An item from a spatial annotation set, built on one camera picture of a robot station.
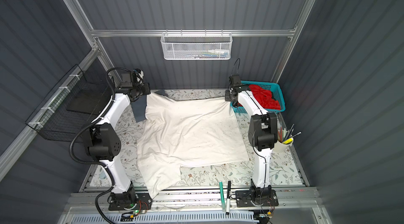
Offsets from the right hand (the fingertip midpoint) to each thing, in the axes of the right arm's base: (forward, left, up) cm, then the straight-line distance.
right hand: (233, 96), depth 100 cm
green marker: (-54, +9, -12) cm, 56 cm away
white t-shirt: (-20, +36, -11) cm, 43 cm away
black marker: (-57, +7, -11) cm, 58 cm away
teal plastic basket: (+11, -32, -5) cm, 34 cm away
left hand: (-1, +52, +10) cm, 53 cm away
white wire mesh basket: (+36, +24, +14) cm, 45 cm away
